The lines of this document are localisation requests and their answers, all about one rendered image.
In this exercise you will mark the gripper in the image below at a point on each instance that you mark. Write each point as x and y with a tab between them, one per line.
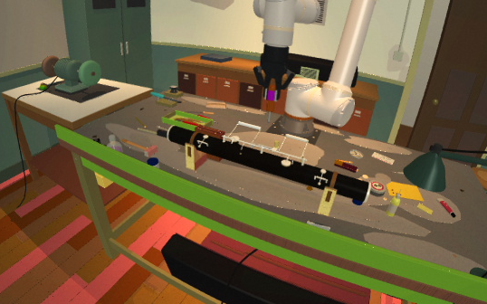
275	59

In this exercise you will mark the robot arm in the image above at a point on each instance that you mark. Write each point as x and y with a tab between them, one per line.
311	97

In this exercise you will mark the white key rod assembly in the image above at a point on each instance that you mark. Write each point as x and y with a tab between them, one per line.
264	139

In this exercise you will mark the black clarinet joint body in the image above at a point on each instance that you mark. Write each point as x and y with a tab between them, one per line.
264	158

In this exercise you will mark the cream round pad key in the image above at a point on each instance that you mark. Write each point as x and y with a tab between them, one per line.
286	162

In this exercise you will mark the wooden drawer sideboard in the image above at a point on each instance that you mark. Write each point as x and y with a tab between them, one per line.
243	84

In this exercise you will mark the dark blue book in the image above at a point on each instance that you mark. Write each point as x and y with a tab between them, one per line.
216	57

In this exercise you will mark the green tray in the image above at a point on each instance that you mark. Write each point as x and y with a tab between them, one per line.
187	120

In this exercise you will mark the dark spool on block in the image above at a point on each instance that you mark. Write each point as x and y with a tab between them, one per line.
172	91

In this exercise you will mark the cream cradle stand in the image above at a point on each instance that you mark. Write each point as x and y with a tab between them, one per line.
194	155
327	201

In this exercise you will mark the small round dial gauge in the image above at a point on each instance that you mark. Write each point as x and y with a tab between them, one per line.
356	154

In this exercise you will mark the red and yellow small box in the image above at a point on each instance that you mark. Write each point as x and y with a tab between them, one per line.
346	165

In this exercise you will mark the white ruler strip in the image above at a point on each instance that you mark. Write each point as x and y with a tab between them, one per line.
382	158

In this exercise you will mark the green-edged workbench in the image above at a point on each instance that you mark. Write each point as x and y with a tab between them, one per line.
269	220

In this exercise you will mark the blue round jar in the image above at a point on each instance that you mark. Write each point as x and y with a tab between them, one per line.
153	162

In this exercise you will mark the pink-headed wooden mallet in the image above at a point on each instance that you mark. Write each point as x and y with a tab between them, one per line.
140	146

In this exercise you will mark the round tin with red label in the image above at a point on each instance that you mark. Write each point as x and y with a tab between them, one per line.
377	187

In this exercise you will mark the green metal cabinet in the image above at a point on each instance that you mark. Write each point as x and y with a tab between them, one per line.
110	38

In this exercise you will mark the pale purple bottle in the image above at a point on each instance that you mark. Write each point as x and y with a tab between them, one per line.
115	143

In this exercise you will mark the yellow paper sheet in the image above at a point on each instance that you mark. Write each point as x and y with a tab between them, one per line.
405	191

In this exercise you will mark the yellow-green glue bottle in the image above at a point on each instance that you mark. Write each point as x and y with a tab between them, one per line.
393	204

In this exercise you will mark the dark green desk lamp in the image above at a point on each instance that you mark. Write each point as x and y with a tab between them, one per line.
431	169

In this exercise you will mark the dark brown door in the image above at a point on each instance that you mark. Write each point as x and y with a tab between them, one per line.
463	76

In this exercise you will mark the yellow small tag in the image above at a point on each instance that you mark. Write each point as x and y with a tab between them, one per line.
424	208

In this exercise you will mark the black chair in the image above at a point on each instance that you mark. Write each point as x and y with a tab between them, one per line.
235	274

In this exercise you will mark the green bench grinder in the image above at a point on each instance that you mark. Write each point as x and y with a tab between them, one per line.
72	72

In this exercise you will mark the small wooden side table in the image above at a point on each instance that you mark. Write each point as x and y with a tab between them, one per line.
70	105

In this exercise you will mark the red marker pen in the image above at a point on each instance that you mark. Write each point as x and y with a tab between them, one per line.
447	207

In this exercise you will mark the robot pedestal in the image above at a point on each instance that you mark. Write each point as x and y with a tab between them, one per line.
294	125

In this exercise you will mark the white wall socket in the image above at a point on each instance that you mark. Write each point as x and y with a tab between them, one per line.
398	55

